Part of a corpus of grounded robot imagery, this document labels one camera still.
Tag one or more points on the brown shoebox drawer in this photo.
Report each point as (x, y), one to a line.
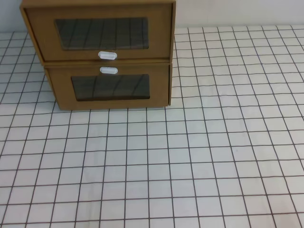
(134, 86)
(80, 33)

